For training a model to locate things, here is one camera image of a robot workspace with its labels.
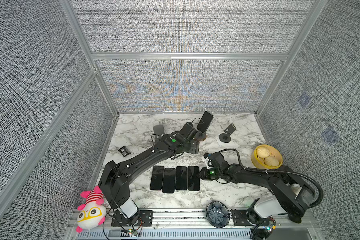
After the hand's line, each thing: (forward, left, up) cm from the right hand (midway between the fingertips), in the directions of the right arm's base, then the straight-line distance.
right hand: (197, 175), depth 87 cm
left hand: (+9, +3, +17) cm, 19 cm away
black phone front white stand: (-1, +23, 0) cm, 23 cm away
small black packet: (+15, +46, +2) cm, 48 cm away
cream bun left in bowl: (+12, -40, +5) cm, 42 cm away
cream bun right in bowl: (+7, -43, +4) cm, 44 cm away
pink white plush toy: (-21, +50, +7) cm, 55 cm away
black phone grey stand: (-3, +17, 0) cm, 17 cm away
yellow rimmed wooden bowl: (+7, -36, +3) cm, 37 cm away
